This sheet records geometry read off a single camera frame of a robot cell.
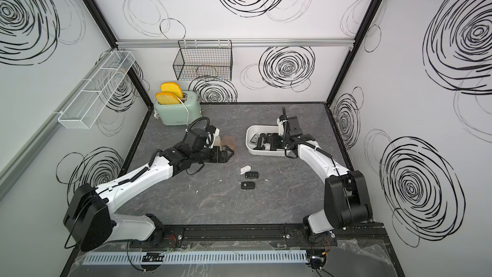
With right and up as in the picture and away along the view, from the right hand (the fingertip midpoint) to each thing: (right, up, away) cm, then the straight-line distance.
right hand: (273, 140), depth 89 cm
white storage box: (-9, +4, +16) cm, 19 cm away
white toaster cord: (-65, +11, +21) cm, 69 cm away
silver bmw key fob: (-8, -1, +13) cm, 15 cm away
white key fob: (-13, -14, +3) cm, 20 cm away
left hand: (-21, -5, -8) cm, 23 cm away
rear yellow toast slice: (-52, +26, +10) cm, 59 cm away
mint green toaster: (-43, +13, +10) cm, 46 cm away
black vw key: (-12, -20, -2) cm, 24 cm away
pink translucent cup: (-21, -2, +9) cm, 23 cm away
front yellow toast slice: (-53, +20, +7) cm, 57 cm away
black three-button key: (-10, -16, 0) cm, 19 cm away
